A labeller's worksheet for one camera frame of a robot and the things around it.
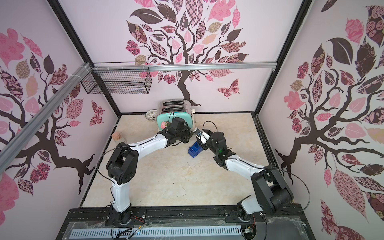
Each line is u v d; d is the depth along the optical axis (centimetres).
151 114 117
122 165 51
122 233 72
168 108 100
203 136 71
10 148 51
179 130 75
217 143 64
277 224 72
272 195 43
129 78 95
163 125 94
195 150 92
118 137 95
